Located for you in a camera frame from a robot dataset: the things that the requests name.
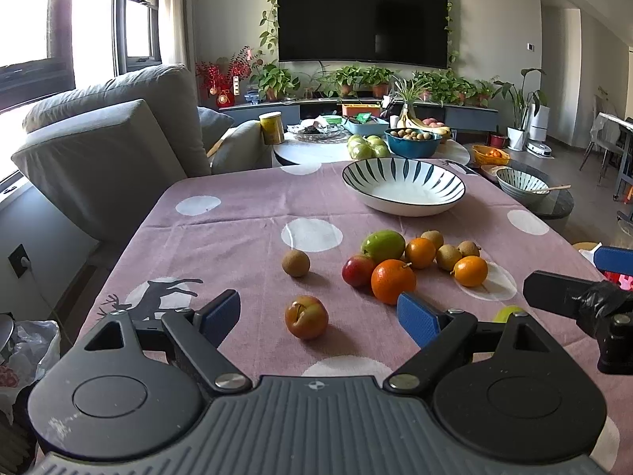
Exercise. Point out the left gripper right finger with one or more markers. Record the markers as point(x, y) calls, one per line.
point(508, 391)

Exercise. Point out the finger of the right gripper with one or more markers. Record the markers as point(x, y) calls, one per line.
point(614, 260)

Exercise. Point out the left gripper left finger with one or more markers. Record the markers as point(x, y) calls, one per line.
point(128, 388)

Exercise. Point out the orange with stem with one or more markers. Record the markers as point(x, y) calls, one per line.
point(390, 279)

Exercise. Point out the small red apple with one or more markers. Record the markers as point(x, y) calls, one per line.
point(357, 270)

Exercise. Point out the green mango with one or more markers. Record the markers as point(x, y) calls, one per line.
point(505, 313)
point(384, 245)

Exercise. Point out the small striped bowl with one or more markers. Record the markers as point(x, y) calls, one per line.
point(527, 189)

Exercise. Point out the brown kiwi right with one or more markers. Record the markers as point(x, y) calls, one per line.
point(468, 248)

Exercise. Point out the brown kiwi middle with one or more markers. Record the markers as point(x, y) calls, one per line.
point(447, 256)

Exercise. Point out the tall plant white pot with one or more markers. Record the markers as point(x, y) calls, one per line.
point(521, 101)

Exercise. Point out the yellow basket of oranges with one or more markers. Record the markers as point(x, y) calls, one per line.
point(485, 155)

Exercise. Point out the brown kiwi back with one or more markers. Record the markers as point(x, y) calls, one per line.
point(435, 237)

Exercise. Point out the green mango on table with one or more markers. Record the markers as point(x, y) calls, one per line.
point(384, 245)

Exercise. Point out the red apple near front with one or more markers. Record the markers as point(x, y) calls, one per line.
point(306, 318)

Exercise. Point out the grey tv cabinet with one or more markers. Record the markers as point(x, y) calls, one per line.
point(457, 117)

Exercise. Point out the lone brown kiwi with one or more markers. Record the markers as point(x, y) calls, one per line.
point(296, 263)

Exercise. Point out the large striped white bowl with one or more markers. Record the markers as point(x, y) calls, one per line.
point(404, 188)

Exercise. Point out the blue bowl of nuts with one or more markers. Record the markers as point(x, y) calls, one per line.
point(412, 143)

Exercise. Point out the pink polka dot tablecloth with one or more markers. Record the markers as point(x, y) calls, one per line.
point(232, 231)

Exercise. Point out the grey sofa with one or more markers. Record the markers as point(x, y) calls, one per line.
point(105, 154)

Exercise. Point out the banana bunch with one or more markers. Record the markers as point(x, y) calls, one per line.
point(408, 120)

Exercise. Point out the green pears on tray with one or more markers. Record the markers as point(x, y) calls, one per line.
point(367, 147)

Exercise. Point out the round white side table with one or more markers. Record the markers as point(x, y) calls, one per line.
point(292, 151)

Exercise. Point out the yellow tin can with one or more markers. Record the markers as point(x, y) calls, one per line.
point(272, 128)

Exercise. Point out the red flower decoration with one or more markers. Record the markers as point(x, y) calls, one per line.
point(221, 79)

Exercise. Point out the black wall television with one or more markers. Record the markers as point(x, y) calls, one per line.
point(399, 32)

